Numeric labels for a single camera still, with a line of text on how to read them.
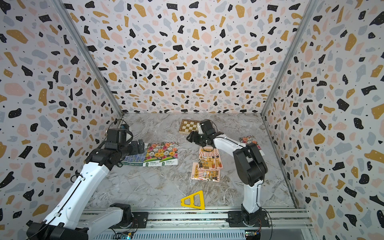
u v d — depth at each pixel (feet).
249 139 3.50
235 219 2.43
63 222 1.23
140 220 2.41
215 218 2.50
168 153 3.21
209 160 3.12
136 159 3.11
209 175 2.94
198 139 2.78
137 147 2.26
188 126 3.63
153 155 3.20
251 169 1.67
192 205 2.56
